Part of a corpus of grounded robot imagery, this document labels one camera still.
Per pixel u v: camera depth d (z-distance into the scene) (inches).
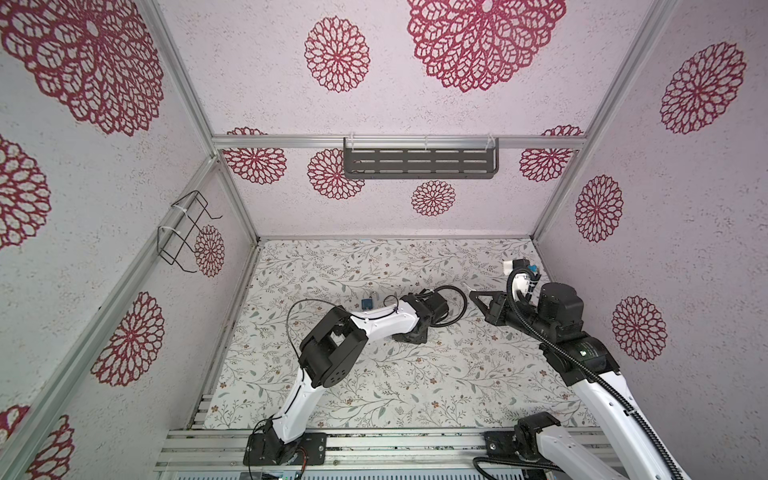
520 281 24.1
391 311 24.5
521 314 23.4
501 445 28.9
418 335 30.2
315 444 29.5
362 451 29.3
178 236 29.5
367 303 39.4
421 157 36.4
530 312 22.7
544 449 24.4
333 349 20.6
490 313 23.6
